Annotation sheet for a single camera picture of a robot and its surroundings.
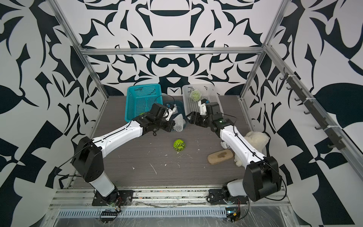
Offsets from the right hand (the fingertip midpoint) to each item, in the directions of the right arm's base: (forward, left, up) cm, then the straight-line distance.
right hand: (190, 115), depth 82 cm
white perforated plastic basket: (+37, -17, -17) cm, 44 cm away
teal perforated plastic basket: (+33, +39, -20) cm, 55 cm away
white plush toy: (-15, -35, -2) cm, 38 cm away
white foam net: (-2, +6, -3) cm, 7 cm away
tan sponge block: (-17, -18, -18) cm, 30 cm away
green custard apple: (-11, +6, -15) cm, 20 cm away
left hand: (0, +9, -4) cm, 10 cm away
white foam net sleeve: (+36, -7, -14) cm, 39 cm away
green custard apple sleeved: (+30, -6, -14) cm, 34 cm away
